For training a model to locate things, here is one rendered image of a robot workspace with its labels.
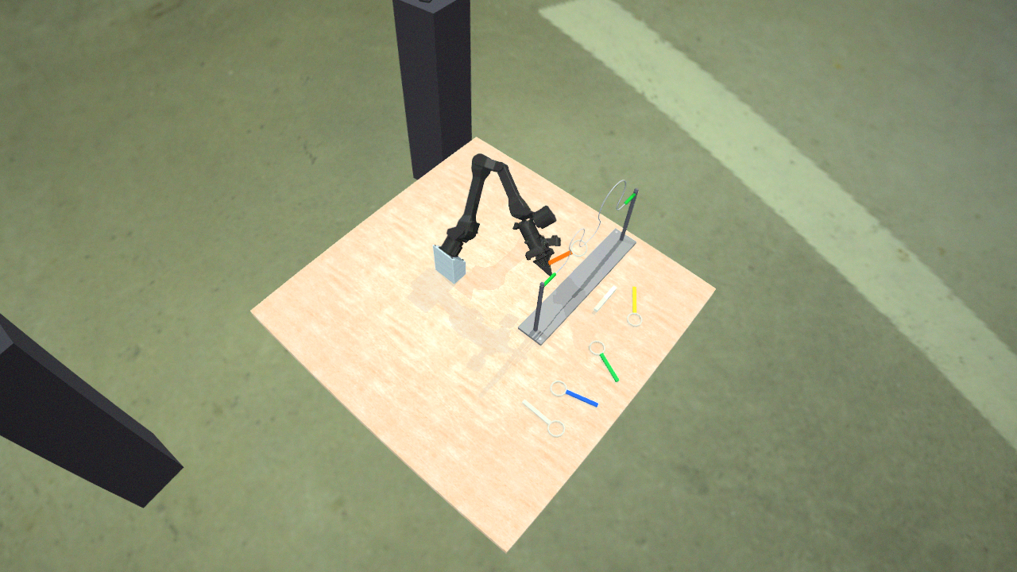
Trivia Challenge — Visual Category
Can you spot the white loop with orange handle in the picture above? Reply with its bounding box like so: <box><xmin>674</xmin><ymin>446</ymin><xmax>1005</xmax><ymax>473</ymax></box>
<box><xmin>548</xmin><ymin>239</ymin><xmax>587</xmax><ymax>265</ymax></box>

